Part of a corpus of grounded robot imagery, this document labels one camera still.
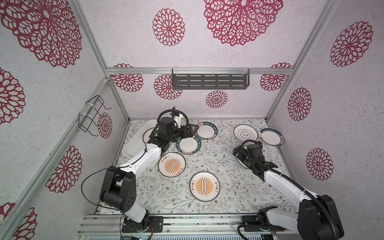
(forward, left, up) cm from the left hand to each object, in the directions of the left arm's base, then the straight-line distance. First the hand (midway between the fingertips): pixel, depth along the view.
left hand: (192, 129), depth 83 cm
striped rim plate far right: (+13, -59, -25) cm, 65 cm away
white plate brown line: (+17, -39, -25) cm, 49 cm away
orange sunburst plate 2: (-23, -7, -23) cm, 33 cm away
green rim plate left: (+5, +3, -23) cm, 24 cm away
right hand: (-6, -27, -12) cm, 30 cm away
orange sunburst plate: (-9, +13, -23) cm, 28 cm away
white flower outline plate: (-16, -25, -9) cm, 31 cm away
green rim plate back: (+19, -11, -25) cm, 33 cm away
